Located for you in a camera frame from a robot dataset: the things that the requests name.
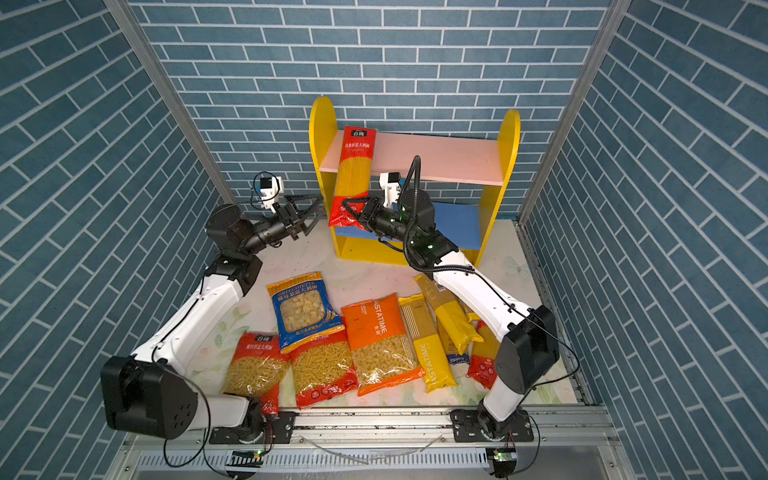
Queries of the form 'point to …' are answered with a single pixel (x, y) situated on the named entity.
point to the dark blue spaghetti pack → (451, 349)
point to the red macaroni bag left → (257, 368)
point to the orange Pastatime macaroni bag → (383, 353)
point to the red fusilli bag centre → (323, 369)
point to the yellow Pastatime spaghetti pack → (430, 353)
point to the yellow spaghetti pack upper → (450, 312)
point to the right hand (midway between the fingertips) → (338, 202)
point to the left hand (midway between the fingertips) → (323, 208)
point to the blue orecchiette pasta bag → (304, 311)
